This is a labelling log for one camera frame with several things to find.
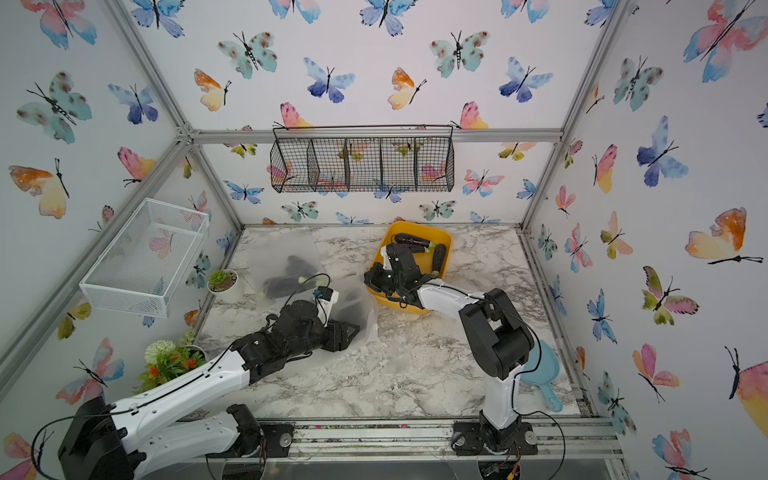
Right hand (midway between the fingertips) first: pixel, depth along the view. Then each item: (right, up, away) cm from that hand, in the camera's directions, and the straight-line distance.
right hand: (358, 274), depth 88 cm
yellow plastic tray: (+7, +14, +29) cm, 33 cm away
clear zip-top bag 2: (-1, -8, 0) cm, 8 cm away
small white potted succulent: (-42, -3, +5) cm, 42 cm away
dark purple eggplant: (-22, -1, +13) cm, 26 cm away
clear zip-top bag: (-30, +2, +19) cm, 36 cm away
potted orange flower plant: (-41, -18, -20) cm, 49 cm away
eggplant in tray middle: (+26, +5, +19) cm, 33 cm away
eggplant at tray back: (+14, +11, +25) cm, 31 cm away
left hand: (0, -13, -11) cm, 17 cm away
